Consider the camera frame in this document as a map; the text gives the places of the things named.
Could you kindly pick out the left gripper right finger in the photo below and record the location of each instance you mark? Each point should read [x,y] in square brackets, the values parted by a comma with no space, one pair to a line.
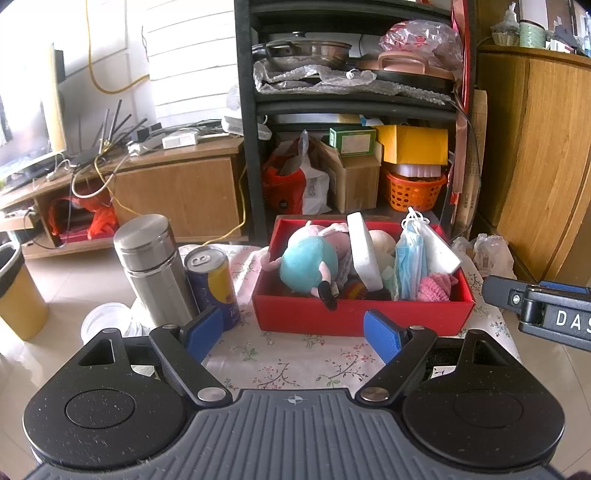
[404,352]

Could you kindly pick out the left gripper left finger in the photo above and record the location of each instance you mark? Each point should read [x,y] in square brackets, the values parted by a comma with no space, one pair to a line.
[181,350]

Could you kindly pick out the pink knitted hat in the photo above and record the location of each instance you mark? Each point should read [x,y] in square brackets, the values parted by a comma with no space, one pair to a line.
[436,287]

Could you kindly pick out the white sponge block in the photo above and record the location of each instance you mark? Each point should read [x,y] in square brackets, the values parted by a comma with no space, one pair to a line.
[363,253]

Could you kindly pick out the blue face masks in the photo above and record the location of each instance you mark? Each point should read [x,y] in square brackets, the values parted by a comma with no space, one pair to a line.
[420,251]

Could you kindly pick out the cream pink plush toy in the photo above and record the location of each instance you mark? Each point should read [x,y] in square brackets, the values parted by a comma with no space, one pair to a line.
[384,247]

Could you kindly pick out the floral tablecloth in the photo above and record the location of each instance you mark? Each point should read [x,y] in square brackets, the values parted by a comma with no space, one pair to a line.
[247,357]

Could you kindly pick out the yellow blue drink can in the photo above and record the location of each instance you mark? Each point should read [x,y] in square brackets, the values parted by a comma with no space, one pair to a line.
[207,270]

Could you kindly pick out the coffee jar white lid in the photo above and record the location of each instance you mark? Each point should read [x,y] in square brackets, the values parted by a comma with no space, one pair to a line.
[111,315]

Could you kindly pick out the clear plastic bag on floor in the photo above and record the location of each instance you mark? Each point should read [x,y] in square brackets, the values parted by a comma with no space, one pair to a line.
[490,254]

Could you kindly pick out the red storage box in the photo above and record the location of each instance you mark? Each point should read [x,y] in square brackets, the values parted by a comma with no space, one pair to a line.
[278,309]

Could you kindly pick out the steel thermos bottle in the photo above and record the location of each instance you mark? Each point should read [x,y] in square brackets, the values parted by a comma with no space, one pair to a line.
[148,253]

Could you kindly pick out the teal pink plush toy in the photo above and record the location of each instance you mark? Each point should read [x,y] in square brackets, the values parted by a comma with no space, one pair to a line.
[316,262]

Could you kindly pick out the orange plastic basket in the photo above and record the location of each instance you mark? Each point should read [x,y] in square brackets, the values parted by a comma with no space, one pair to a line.
[402,192]

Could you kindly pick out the wooden tv stand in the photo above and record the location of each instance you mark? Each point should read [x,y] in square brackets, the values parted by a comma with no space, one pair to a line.
[198,188]

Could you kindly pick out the yellow trash bin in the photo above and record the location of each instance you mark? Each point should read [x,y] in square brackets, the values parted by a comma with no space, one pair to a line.
[22,306]

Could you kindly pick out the brown cardboard box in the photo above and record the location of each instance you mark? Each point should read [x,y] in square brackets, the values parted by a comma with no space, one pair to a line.
[353,181]

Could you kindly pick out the red white plastic bag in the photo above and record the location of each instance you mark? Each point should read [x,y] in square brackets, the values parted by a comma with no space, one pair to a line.
[293,184]

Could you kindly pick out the yellow box on shelf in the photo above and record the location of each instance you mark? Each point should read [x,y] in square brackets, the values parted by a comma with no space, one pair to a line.
[411,145]

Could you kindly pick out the white power adapter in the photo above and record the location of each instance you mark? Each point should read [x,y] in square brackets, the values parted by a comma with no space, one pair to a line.
[180,139]

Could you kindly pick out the wooden cabinet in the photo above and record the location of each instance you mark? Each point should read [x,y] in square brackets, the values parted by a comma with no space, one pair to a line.
[536,180]

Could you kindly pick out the green small box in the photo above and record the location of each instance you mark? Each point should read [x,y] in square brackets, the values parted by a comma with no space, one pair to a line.
[353,140]

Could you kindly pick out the black wifi router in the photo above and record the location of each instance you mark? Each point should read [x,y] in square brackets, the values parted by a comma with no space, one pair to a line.
[114,131]

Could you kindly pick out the black metal shelving rack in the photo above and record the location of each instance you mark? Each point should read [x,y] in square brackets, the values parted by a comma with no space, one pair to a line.
[362,17]

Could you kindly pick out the pink lidded pan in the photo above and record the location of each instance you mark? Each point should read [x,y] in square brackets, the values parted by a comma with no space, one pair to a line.
[410,69]

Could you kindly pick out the bubble wrap sheet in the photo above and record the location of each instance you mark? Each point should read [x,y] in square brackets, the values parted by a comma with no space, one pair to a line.
[316,79]

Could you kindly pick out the pink patterned plastic bag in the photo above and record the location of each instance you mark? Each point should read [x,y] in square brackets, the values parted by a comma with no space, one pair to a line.
[439,43]

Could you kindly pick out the tv monitor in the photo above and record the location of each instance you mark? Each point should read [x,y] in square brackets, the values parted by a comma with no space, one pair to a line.
[32,128]

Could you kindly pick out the steel pot with lid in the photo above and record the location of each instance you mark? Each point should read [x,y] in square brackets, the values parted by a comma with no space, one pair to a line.
[298,51]

